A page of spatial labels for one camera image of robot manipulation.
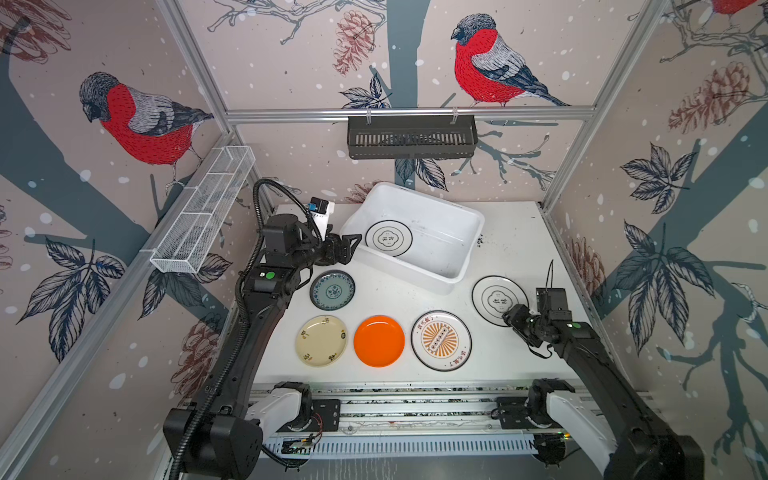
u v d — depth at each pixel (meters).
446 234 1.10
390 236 1.11
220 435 0.37
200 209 0.78
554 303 0.65
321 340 0.88
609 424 0.46
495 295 0.95
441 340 0.86
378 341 0.85
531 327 0.71
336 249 0.64
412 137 1.04
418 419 0.73
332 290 0.97
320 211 0.61
